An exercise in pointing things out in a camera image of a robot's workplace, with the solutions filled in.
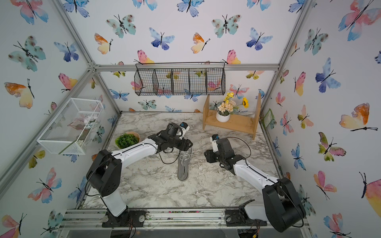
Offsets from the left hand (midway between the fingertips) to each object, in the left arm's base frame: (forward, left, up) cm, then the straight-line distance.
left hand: (191, 141), depth 89 cm
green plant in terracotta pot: (+1, +39, +1) cm, 39 cm away
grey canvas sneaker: (-9, +4, -8) cm, 13 cm away
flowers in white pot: (+17, -23, +12) cm, 30 cm away
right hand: (-6, -11, -2) cm, 12 cm away
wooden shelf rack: (+18, -37, -6) cm, 41 cm away
